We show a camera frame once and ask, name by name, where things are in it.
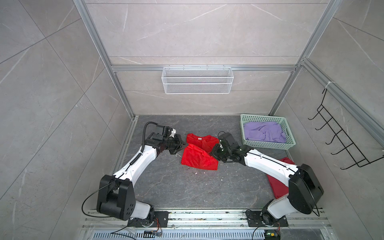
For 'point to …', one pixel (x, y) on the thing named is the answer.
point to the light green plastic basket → (245, 118)
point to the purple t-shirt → (269, 131)
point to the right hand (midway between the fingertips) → (208, 151)
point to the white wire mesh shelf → (197, 80)
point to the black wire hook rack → (359, 158)
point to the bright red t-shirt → (197, 153)
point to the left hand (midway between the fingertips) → (188, 140)
